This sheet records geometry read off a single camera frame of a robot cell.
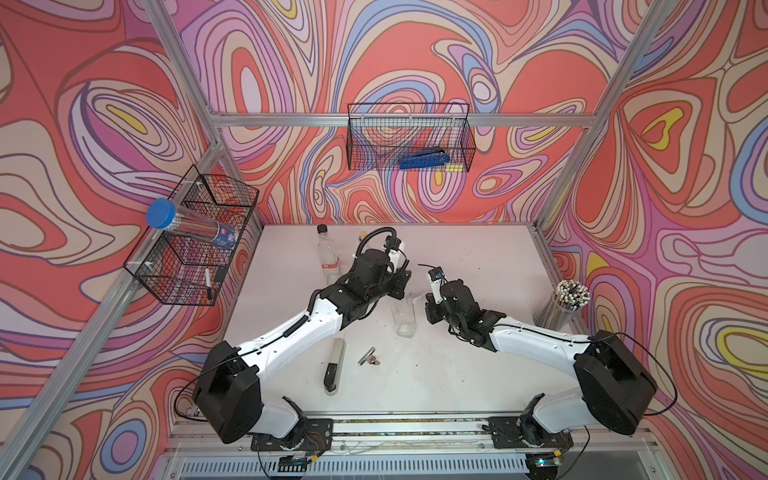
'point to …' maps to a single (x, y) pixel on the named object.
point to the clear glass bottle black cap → (327, 256)
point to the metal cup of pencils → (557, 311)
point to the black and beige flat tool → (334, 368)
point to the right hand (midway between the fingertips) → (429, 302)
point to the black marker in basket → (208, 283)
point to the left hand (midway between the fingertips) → (411, 273)
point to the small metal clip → (369, 357)
